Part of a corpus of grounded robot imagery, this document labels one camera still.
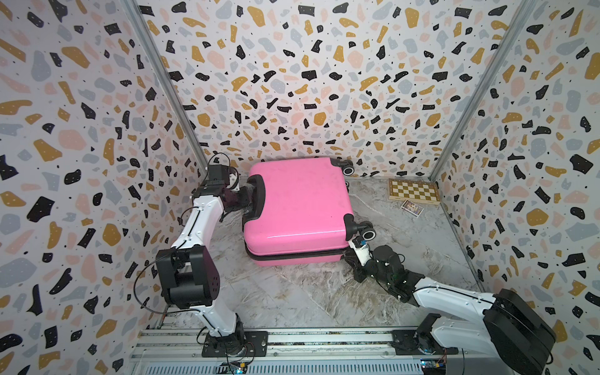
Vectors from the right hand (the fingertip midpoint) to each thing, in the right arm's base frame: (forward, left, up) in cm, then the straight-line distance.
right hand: (346, 259), depth 84 cm
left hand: (+19, +35, +12) cm, 42 cm away
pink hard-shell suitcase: (+10, +16, +15) cm, 24 cm away
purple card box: (+31, -33, -9) cm, 46 cm away
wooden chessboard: (+40, -36, -7) cm, 54 cm away
